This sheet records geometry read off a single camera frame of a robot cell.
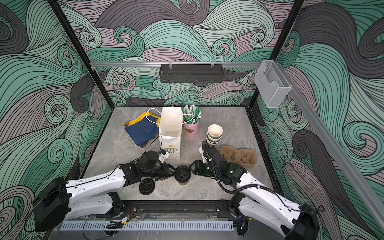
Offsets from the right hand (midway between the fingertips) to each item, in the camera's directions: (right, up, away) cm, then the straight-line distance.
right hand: (191, 169), depth 73 cm
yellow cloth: (-35, +28, +37) cm, 58 cm away
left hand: (-7, -3, +2) cm, 7 cm away
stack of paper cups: (+13, +16, +7) cm, 22 cm away
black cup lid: (-24, -12, +6) cm, 27 cm away
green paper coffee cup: (-4, -11, +8) cm, 14 cm away
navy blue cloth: (-31, +17, +24) cm, 43 cm away
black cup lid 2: (-4, -3, +1) cm, 5 cm away
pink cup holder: (0, +17, +22) cm, 28 cm away
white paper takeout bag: (-13, +17, +28) cm, 35 cm away
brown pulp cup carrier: (+32, +2, +14) cm, 35 cm away
